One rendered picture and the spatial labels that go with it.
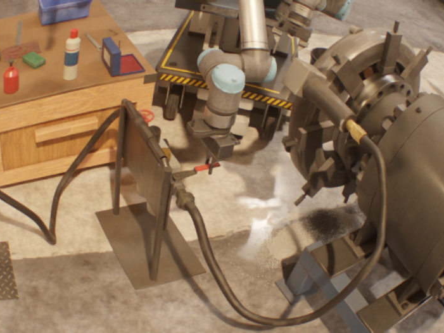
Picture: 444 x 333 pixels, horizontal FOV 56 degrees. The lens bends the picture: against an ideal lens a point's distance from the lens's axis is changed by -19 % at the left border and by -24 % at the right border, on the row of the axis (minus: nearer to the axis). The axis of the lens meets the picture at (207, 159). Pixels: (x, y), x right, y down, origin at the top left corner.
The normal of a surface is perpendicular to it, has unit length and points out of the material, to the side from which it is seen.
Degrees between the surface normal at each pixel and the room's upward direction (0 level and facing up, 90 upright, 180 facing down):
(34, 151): 90
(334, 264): 0
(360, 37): 26
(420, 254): 99
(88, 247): 0
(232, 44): 90
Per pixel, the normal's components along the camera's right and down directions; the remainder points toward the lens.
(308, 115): -0.46, 0.43
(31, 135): 0.47, 0.62
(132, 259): 0.17, -0.76
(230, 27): -0.15, 0.61
